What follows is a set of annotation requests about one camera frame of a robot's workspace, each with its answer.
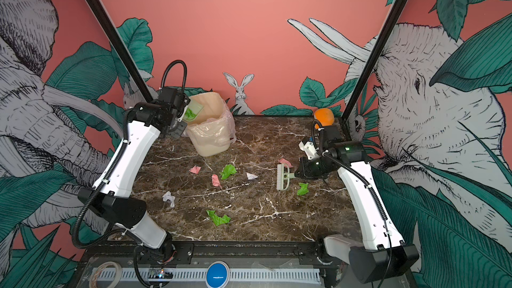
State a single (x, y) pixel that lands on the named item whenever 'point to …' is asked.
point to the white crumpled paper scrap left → (168, 196)
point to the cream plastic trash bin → (214, 131)
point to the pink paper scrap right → (284, 160)
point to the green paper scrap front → (218, 220)
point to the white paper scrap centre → (250, 176)
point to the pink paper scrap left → (195, 169)
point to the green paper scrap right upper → (304, 188)
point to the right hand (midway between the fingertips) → (294, 171)
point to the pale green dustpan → (192, 110)
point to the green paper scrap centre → (228, 170)
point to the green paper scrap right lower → (189, 114)
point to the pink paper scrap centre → (215, 180)
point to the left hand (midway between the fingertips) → (169, 122)
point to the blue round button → (217, 274)
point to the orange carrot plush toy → (325, 116)
